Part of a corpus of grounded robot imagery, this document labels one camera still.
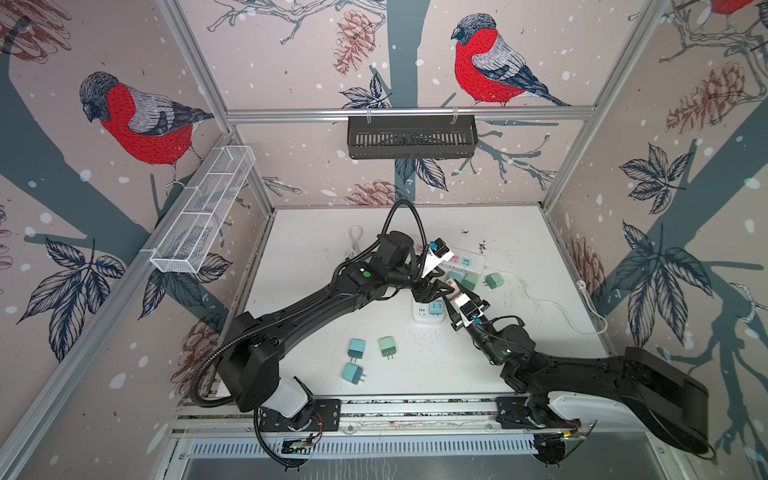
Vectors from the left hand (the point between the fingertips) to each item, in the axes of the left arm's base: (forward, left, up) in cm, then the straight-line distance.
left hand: (448, 282), depth 71 cm
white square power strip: (+2, +2, -22) cm, 22 cm away
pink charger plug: (-2, -2, -2) cm, 3 cm away
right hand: (0, 0, -3) cm, 3 cm away
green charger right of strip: (+13, -20, -22) cm, 32 cm away
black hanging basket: (+59, +11, +4) cm, 60 cm away
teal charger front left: (-8, +24, -23) cm, 34 cm away
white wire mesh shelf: (+8, +65, +6) cm, 66 cm away
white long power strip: (+21, -12, -21) cm, 32 cm away
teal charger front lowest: (-15, +25, -23) cm, 37 cm away
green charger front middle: (-7, +15, -23) cm, 28 cm away
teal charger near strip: (+17, -8, -24) cm, 30 cm away
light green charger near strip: (+14, -13, -23) cm, 29 cm away
